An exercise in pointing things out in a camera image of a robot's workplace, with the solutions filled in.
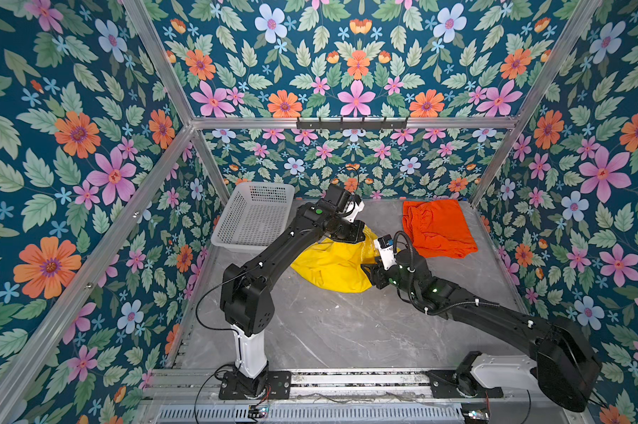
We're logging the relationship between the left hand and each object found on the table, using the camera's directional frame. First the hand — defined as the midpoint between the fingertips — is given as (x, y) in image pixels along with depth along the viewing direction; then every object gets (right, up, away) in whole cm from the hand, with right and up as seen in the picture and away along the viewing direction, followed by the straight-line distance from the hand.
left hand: (371, 232), depth 78 cm
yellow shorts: (-10, -13, +16) cm, 23 cm away
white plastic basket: (-48, +6, +36) cm, 60 cm away
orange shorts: (+32, 0, +30) cm, 44 cm away
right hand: (-1, -9, +2) cm, 9 cm away
